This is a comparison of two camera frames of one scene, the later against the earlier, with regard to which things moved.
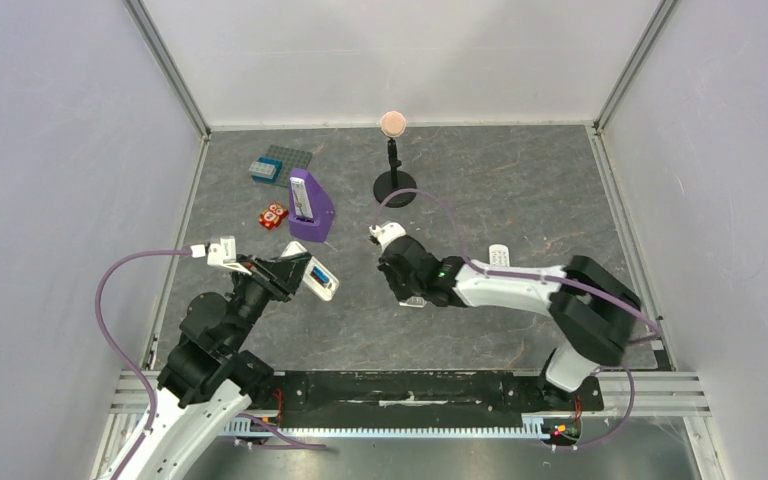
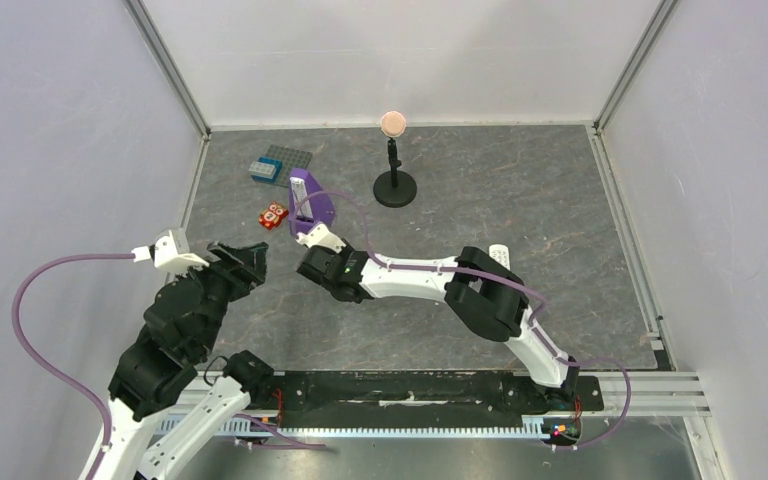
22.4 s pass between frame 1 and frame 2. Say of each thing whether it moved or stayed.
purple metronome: stayed
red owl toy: stayed
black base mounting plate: stayed
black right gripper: moved
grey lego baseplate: stayed
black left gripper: moved
